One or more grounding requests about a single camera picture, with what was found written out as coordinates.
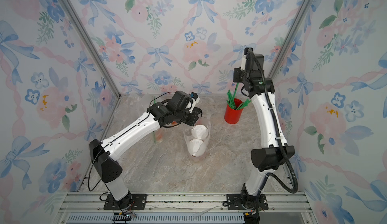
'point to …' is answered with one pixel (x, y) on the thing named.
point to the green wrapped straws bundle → (231, 100)
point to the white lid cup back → (197, 147)
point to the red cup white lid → (199, 131)
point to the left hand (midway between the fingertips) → (199, 117)
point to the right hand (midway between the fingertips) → (241, 68)
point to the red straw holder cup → (232, 116)
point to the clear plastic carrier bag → (141, 103)
